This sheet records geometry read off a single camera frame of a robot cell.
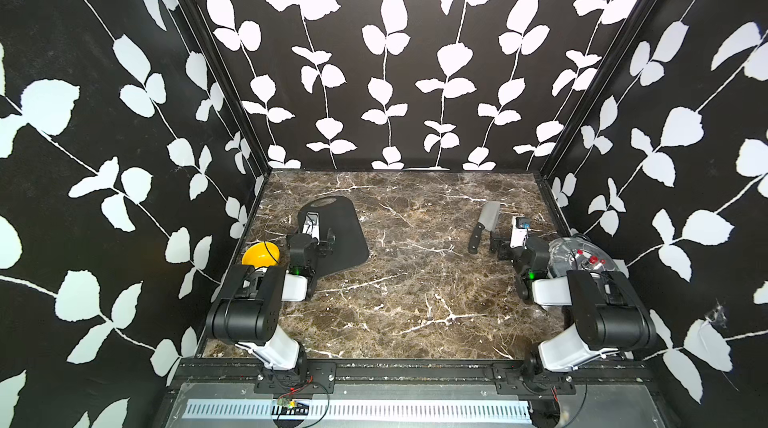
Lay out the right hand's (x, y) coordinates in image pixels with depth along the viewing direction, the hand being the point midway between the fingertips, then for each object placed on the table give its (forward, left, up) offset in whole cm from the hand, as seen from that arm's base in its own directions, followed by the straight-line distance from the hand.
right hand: (506, 230), depth 95 cm
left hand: (0, +63, +3) cm, 63 cm away
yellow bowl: (-8, +78, -2) cm, 79 cm away
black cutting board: (+8, +57, -9) cm, 58 cm away
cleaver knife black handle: (-2, +10, -6) cm, 12 cm away
